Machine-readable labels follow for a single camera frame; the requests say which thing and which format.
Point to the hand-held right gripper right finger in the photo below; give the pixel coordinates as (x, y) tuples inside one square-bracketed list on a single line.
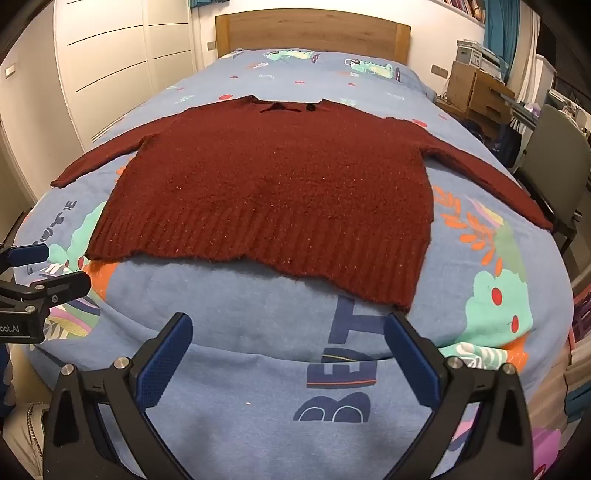
[(412, 364)]

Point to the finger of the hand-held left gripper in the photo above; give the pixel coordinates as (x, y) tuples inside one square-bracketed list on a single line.
[(30, 254), (55, 288)]

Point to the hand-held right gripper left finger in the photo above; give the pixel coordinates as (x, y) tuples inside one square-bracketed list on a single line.
[(162, 364)]

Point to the dark red knitted sweater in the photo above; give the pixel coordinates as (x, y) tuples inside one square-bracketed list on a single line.
[(277, 184)]

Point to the blue printed blanket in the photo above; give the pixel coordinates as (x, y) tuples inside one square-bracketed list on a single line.
[(258, 332)]

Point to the white wardrobe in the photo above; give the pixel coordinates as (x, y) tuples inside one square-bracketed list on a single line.
[(115, 55)]

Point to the dark blue bag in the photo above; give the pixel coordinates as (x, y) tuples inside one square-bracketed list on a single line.
[(505, 143)]

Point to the grey-green chair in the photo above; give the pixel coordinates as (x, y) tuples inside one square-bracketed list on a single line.
[(551, 152)]

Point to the brown wooden cabinet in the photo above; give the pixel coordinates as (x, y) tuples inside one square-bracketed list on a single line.
[(480, 92)]

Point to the grey printer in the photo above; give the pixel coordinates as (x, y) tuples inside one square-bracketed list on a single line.
[(473, 53)]

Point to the teal curtain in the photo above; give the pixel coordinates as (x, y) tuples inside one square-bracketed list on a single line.
[(501, 32)]

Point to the wooden headboard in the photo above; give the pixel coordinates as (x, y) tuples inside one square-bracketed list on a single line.
[(314, 32)]

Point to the row of books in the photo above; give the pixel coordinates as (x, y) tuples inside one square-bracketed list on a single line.
[(466, 8)]

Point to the wall socket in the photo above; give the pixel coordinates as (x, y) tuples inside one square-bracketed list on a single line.
[(438, 70)]

